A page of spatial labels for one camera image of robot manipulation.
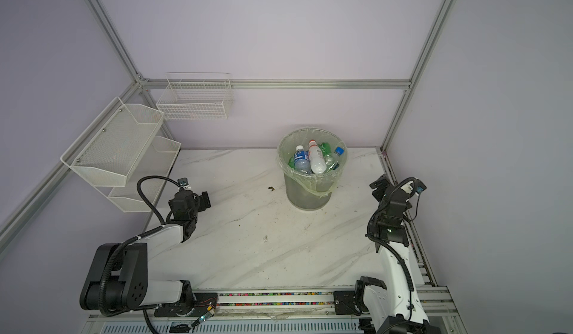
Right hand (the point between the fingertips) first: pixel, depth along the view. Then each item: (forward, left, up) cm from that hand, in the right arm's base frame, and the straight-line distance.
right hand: (386, 181), depth 77 cm
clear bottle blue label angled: (+9, +30, +1) cm, 31 cm away
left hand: (+4, +76, -15) cm, 77 cm away
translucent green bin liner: (+17, +35, +1) cm, 39 cm away
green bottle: (+18, +19, -1) cm, 27 cm away
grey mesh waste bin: (+4, +30, -14) cm, 33 cm away
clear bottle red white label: (+4, +24, +7) cm, 25 cm away
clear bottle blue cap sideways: (+8, +16, +1) cm, 19 cm away
